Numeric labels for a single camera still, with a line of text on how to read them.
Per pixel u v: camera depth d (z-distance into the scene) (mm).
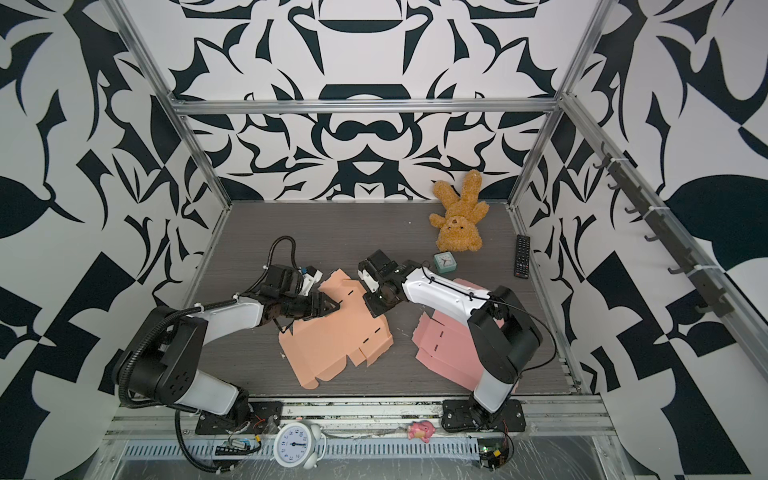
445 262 1016
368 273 724
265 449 711
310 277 846
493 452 714
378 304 775
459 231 1016
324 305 813
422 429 700
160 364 442
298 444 688
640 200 596
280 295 743
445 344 868
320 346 848
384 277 649
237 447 723
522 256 1027
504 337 457
